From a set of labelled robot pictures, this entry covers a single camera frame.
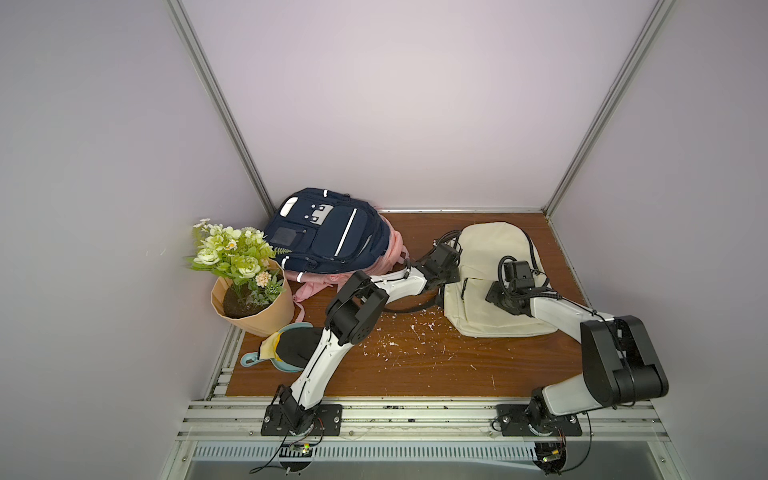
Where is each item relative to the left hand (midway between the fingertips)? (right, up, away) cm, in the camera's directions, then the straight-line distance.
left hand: (463, 271), depth 97 cm
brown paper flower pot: (-57, -11, -19) cm, 61 cm away
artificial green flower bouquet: (-62, +7, -23) cm, 66 cm away
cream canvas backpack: (+7, +8, +4) cm, 11 cm away
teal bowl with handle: (-62, -22, -16) cm, 68 cm away
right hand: (+11, -4, -4) cm, 12 cm away
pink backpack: (-23, +5, +4) cm, 24 cm away
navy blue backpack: (-48, +14, +7) cm, 51 cm away
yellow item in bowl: (-59, -20, -14) cm, 64 cm away
